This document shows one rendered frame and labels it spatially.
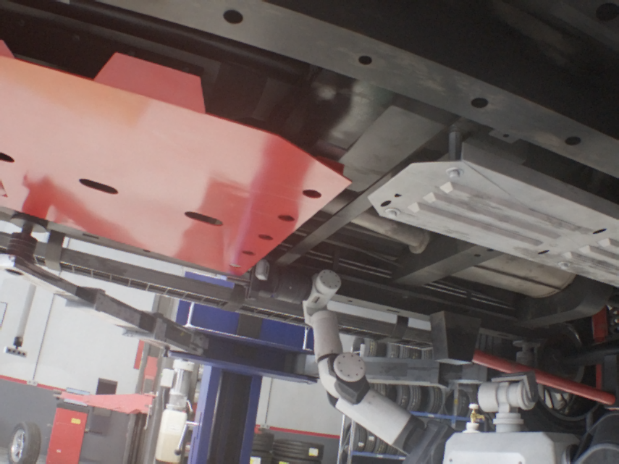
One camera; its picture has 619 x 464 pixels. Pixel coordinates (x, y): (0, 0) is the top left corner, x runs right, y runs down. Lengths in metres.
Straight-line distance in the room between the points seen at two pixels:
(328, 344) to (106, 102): 0.84
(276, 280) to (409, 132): 0.63
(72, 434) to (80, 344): 1.96
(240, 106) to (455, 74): 0.57
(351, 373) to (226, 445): 1.42
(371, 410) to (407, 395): 9.09
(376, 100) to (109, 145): 0.42
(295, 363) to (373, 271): 0.79
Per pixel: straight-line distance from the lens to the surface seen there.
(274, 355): 2.43
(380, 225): 1.47
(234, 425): 2.64
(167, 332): 2.01
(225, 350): 2.37
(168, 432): 4.14
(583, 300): 1.78
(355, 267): 1.64
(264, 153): 0.79
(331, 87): 0.79
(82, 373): 9.97
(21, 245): 1.47
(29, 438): 7.89
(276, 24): 0.61
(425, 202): 0.90
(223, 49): 0.92
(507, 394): 1.19
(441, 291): 1.81
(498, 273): 1.62
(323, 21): 0.59
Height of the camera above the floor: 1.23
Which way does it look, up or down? 21 degrees up
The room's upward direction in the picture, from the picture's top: 8 degrees clockwise
